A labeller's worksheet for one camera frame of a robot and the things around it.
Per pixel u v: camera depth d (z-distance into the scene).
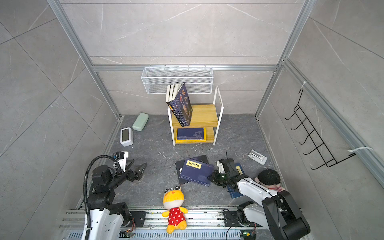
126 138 1.01
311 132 0.68
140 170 0.68
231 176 0.68
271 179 0.79
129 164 0.75
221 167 0.82
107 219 0.52
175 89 0.78
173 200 0.73
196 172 0.88
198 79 1.00
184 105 0.82
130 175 0.65
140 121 1.13
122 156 0.64
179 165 0.91
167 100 0.71
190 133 0.98
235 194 0.81
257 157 0.95
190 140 0.98
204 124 0.87
